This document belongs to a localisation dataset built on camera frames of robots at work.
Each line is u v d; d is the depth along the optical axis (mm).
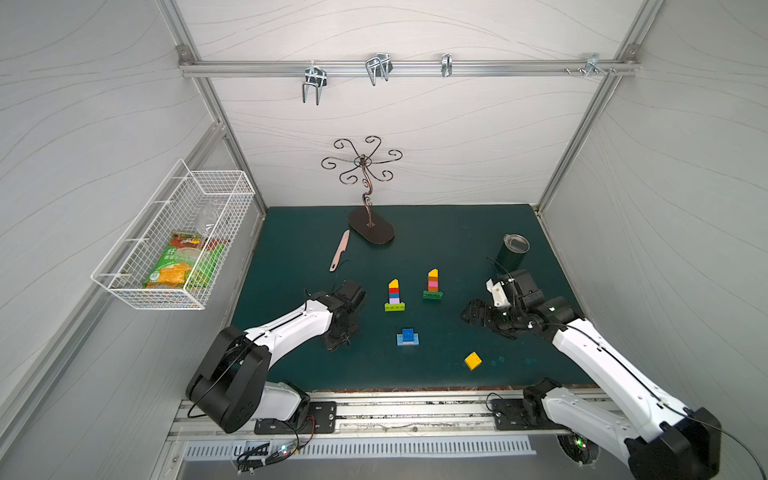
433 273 984
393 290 955
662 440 378
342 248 1080
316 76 783
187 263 628
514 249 948
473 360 813
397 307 921
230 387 415
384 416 749
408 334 839
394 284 958
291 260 1047
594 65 763
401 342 849
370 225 1145
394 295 931
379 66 764
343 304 672
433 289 953
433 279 980
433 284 956
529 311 582
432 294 942
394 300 912
